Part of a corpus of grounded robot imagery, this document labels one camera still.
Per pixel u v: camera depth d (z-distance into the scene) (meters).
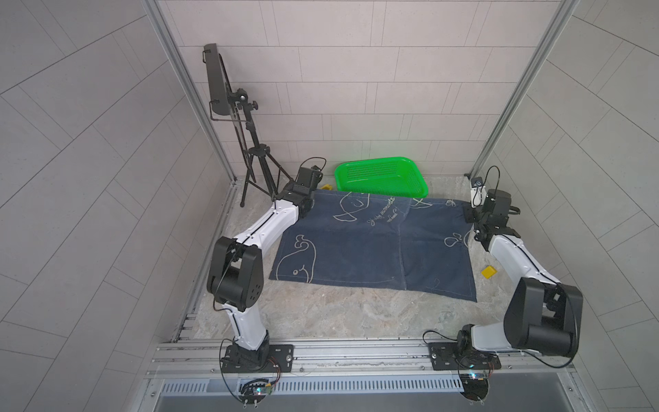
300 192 0.68
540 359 0.44
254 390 0.64
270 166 0.89
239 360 0.66
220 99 0.59
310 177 0.69
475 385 0.68
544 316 0.44
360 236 0.97
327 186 1.12
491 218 0.65
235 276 0.46
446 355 0.71
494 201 0.64
